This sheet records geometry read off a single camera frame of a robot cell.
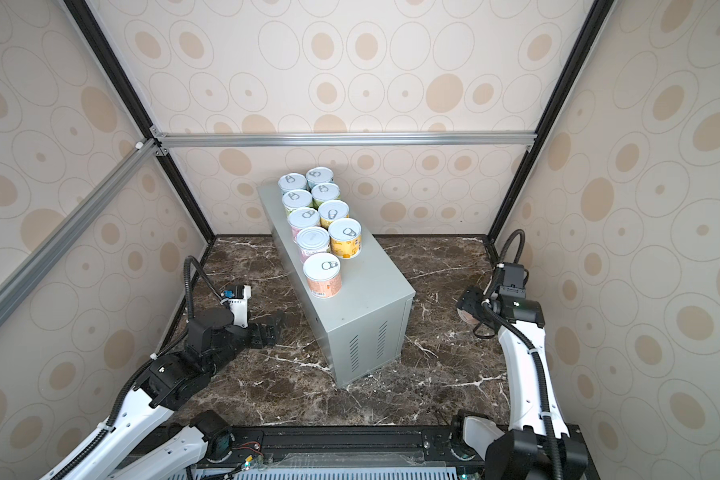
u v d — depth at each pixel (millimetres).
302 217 698
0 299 522
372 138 898
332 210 703
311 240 643
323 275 584
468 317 729
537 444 380
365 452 730
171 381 475
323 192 754
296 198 740
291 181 779
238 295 609
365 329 590
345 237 658
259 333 625
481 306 546
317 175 795
